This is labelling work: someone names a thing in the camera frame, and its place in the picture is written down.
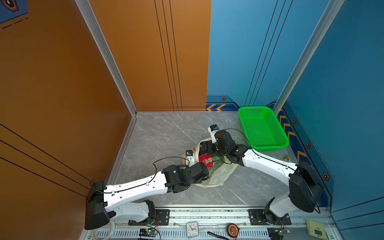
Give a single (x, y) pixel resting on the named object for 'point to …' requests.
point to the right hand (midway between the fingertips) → (203, 143)
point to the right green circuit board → (283, 232)
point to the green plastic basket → (263, 129)
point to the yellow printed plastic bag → (183, 157)
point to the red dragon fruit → (208, 160)
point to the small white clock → (192, 229)
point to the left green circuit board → (148, 232)
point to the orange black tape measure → (233, 230)
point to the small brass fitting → (286, 158)
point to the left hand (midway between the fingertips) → (199, 172)
